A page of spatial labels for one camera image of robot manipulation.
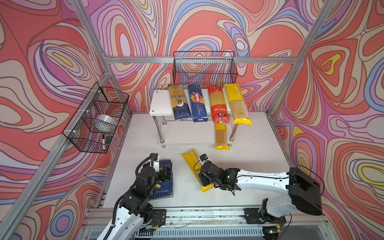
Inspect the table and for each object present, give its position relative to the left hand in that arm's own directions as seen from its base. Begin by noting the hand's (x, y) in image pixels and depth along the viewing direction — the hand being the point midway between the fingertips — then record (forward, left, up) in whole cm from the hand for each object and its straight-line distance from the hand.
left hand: (165, 162), depth 79 cm
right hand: (-5, -20, -8) cm, 22 cm away
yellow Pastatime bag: (+19, -33, -5) cm, 38 cm away
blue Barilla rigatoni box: (-12, 0, -7) cm, 14 cm away
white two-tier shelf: (+25, -1, -6) cm, 25 cm away
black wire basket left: (+11, +34, +17) cm, 40 cm away
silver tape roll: (+15, +27, +18) cm, 36 cm away
